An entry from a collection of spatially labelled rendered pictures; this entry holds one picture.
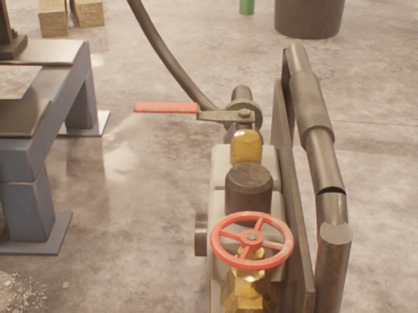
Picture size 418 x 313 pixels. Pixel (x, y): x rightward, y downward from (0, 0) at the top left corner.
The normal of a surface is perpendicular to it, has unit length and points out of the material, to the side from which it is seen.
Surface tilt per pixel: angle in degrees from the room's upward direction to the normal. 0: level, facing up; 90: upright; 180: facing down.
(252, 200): 90
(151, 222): 0
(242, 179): 0
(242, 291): 90
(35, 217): 90
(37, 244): 0
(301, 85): 26
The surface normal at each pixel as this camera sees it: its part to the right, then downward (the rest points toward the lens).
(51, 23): 0.21, 0.54
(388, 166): 0.00, -0.84
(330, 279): -0.29, 0.51
